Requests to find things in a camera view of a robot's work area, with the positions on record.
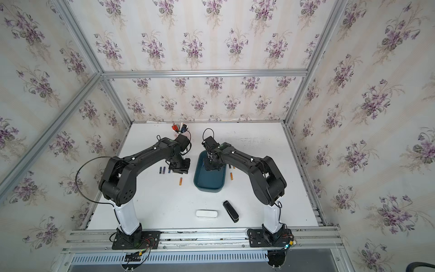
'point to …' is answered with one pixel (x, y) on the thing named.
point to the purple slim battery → (163, 170)
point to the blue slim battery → (169, 171)
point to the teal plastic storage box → (205, 180)
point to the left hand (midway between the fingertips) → (188, 172)
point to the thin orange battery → (180, 181)
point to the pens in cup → (182, 128)
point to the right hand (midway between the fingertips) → (210, 166)
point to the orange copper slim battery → (231, 176)
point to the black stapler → (231, 212)
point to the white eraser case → (207, 213)
